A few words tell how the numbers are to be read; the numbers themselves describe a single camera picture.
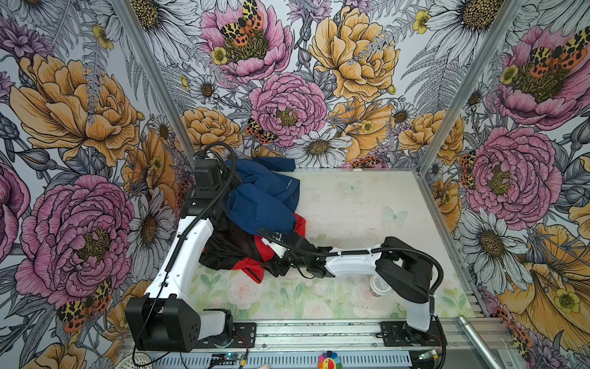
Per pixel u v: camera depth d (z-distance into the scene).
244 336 0.73
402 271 0.49
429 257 0.48
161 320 0.39
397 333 0.75
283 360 0.78
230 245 0.85
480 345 0.71
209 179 0.56
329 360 0.69
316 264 0.67
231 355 0.71
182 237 0.47
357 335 0.76
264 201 0.79
